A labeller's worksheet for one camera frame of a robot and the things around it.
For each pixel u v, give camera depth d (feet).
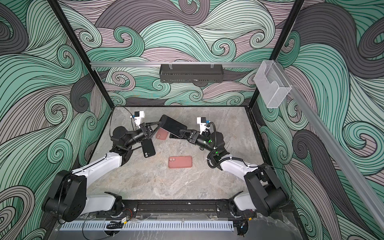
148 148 3.11
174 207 2.48
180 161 2.97
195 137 2.20
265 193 1.37
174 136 2.35
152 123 2.38
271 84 2.56
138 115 2.33
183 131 2.37
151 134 2.25
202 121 2.34
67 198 1.35
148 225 2.29
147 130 2.17
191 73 3.12
